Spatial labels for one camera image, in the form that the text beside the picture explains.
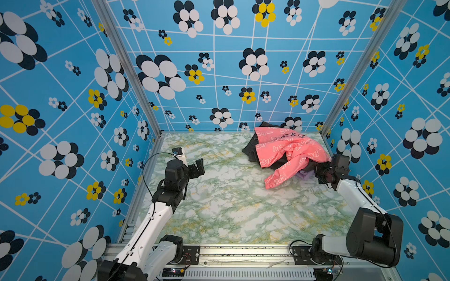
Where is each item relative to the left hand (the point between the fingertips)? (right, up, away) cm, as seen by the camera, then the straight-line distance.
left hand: (194, 160), depth 80 cm
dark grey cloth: (+29, +5, +29) cm, 42 cm away
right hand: (+60, -3, +10) cm, 61 cm away
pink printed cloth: (+42, +8, +21) cm, 48 cm away
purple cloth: (+55, -8, +9) cm, 56 cm away
